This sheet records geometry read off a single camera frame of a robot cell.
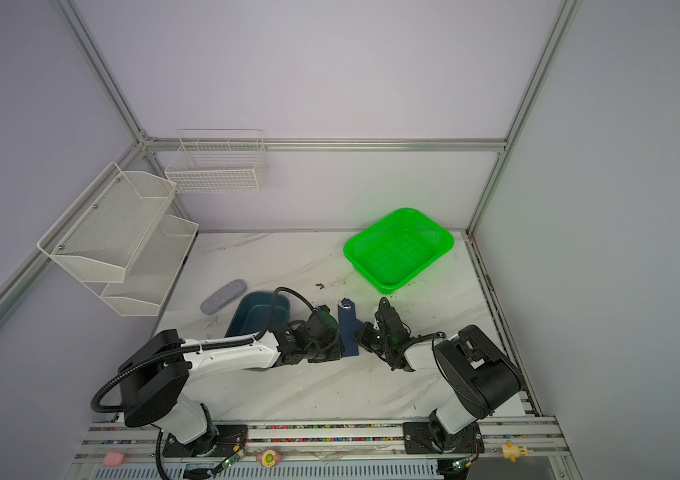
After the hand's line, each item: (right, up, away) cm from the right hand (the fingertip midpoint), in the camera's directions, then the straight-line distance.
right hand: (350, 335), depth 90 cm
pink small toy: (-57, -24, -20) cm, 65 cm away
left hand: (-2, -2, -8) cm, 8 cm away
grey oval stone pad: (-43, +11, +8) cm, 45 cm away
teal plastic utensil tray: (-32, +6, +7) cm, 34 cm away
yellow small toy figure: (+38, -21, -22) cm, 49 cm away
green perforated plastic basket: (+18, +28, +27) cm, 43 cm away
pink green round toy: (-19, -22, -23) cm, 37 cm away
